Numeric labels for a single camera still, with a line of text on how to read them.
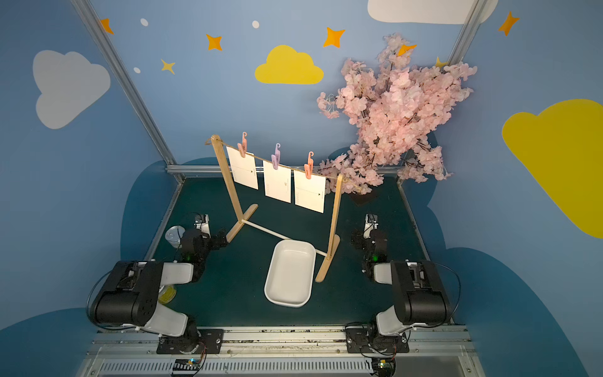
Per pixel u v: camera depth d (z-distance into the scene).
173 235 0.93
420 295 0.46
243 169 0.73
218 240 0.85
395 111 0.64
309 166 0.62
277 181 0.70
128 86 0.85
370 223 0.80
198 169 1.29
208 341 0.74
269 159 0.67
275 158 0.64
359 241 0.86
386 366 0.73
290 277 0.92
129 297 0.45
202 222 0.80
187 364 0.73
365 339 0.74
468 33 0.74
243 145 0.67
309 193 0.67
